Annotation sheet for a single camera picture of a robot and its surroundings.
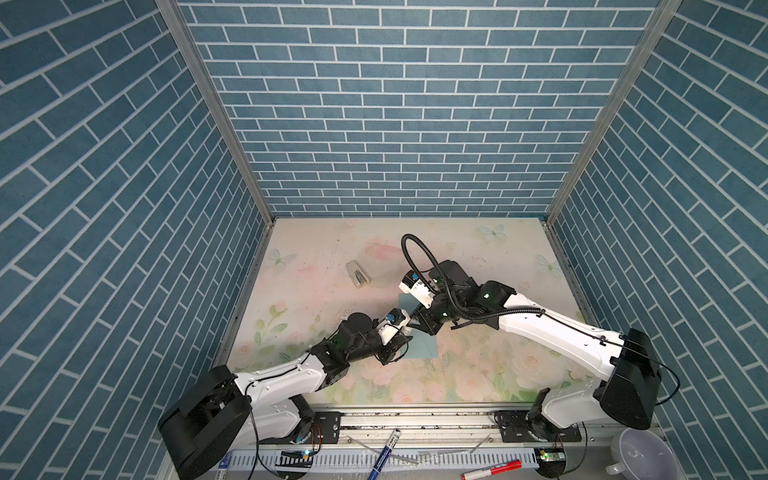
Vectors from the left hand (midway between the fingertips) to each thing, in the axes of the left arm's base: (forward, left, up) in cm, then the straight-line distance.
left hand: (409, 334), depth 79 cm
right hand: (+2, +1, +7) cm, 7 cm away
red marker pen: (-29, -20, -9) cm, 36 cm away
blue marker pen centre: (-26, +6, -9) cm, 28 cm away
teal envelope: (+1, -5, -10) cm, 11 cm away
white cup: (-27, -54, -8) cm, 61 cm away
